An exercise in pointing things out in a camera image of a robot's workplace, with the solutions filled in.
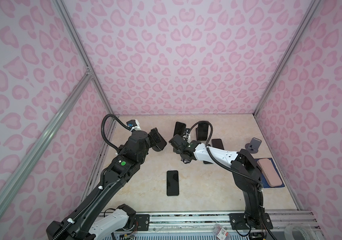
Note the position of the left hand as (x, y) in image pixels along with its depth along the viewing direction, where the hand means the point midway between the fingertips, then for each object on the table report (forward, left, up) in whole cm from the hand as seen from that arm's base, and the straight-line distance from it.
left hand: (150, 129), depth 71 cm
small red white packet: (-39, -31, -29) cm, 58 cm away
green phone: (+15, -14, -18) cm, 27 cm away
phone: (+9, -2, -27) cm, 29 cm away
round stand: (+5, -61, -27) cm, 67 cm away
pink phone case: (-11, -66, -29) cm, 73 cm away
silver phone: (+12, -40, -32) cm, 53 cm away
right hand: (+5, -17, -22) cm, 28 cm away
